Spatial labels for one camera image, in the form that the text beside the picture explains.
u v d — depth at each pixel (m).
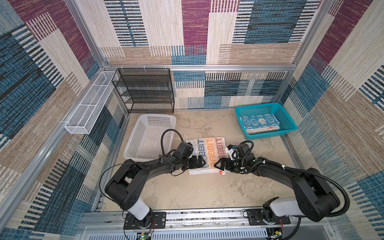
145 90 1.11
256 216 0.74
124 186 0.46
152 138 1.04
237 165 0.76
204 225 0.73
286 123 1.02
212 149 0.97
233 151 0.83
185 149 0.72
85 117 0.92
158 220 0.73
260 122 1.08
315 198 0.43
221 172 0.87
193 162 0.79
